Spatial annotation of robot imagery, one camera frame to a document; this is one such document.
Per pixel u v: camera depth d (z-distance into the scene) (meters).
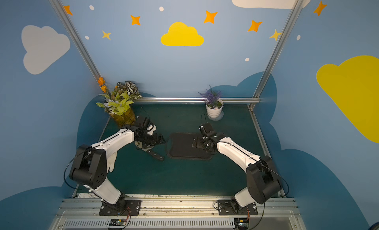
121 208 0.67
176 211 0.73
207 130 0.69
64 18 0.74
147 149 0.93
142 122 0.75
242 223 0.72
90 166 0.46
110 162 1.24
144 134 0.78
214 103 1.03
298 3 0.70
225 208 0.74
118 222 0.72
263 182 0.43
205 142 0.66
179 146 1.00
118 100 0.93
